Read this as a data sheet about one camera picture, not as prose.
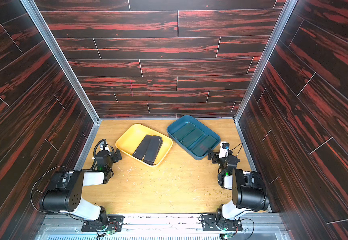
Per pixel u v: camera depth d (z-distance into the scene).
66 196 0.45
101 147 0.79
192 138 1.06
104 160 0.72
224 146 0.77
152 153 0.99
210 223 0.73
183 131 1.11
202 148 0.98
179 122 1.15
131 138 1.06
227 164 0.69
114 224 0.73
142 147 1.00
